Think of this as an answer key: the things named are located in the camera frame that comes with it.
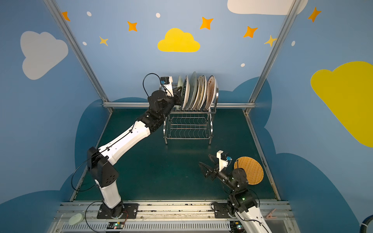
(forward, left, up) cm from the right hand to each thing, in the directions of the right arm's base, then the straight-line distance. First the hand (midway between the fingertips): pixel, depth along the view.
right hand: (207, 158), depth 74 cm
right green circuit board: (-27, -16, -20) cm, 37 cm away
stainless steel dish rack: (+34, +18, -15) cm, 41 cm away
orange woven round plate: (+3, -30, -18) cm, 36 cm away
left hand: (+26, +14, +26) cm, 39 cm away
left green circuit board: (-30, +45, -18) cm, 57 cm away
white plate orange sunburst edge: (+24, +8, +16) cm, 30 cm away
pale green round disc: (-29, +64, -15) cm, 72 cm away
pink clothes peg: (-21, -34, -18) cm, 44 cm away
